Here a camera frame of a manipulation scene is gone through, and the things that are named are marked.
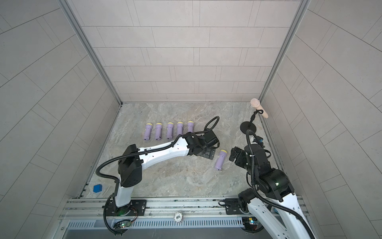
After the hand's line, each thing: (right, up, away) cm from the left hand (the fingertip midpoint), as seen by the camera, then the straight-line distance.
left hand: (209, 151), depth 82 cm
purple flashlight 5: (-11, +14, +19) cm, 26 cm away
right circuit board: (+19, -30, -14) cm, 38 cm away
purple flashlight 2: (-32, +10, +14) cm, 37 cm away
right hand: (+12, +3, -12) cm, 17 cm away
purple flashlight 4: (-19, +12, +17) cm, 27 cm away
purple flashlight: (-39, +11, +16) cm, 44 cm away
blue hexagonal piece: (-59, -18, -5) cm, 62 cm away
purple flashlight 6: (+7, -5, +3) cm, 9 cm away
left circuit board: (-40, -28, -17) cm, 51 cm away
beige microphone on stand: (+25, +27, -2) cm, 37 cm away
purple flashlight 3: (-25, +11, +16) cm, 32 cm away
